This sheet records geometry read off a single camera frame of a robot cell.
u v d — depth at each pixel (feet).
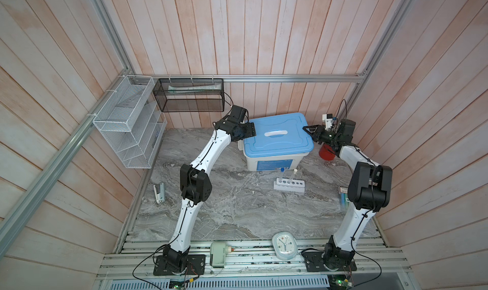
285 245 2.50
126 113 2.54
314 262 2.40
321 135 2.75
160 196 2.95
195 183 1.91
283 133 2.97
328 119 2.88
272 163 3.11
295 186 3.04
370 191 1.78
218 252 2.39
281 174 3.32
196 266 2.39
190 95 3.43
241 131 2.75
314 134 2.80
